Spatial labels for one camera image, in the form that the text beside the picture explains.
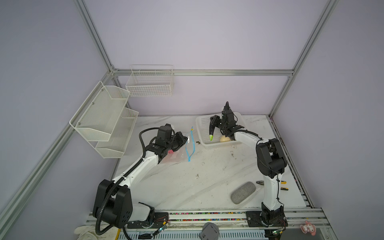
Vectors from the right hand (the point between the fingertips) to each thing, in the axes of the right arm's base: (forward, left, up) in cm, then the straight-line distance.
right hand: (210, 117), depth 98 cm
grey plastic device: (-61, +2, -16) cm, 63 cm away
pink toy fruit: (-19, +27, -13) cm, 35 cm away
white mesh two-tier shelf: (-9, +65, +7) cm, 66 cm away
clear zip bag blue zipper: (-27, +16, -3) cm, 31 cm away
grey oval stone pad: (-43, -17, -14) cm, 48 cm away
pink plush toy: (-59, -45, -15) cm, 75 cm away
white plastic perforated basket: (+6, +5, -11) cm, 14 cm away
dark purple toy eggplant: (-6, -1, -3) cm, 7 cm away
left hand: (-20, +14, +4) cm, 25 cm away
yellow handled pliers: (-37, -42, -17) cm, 59 cm away
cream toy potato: (-10, -9, -10) cm, 17 cm away
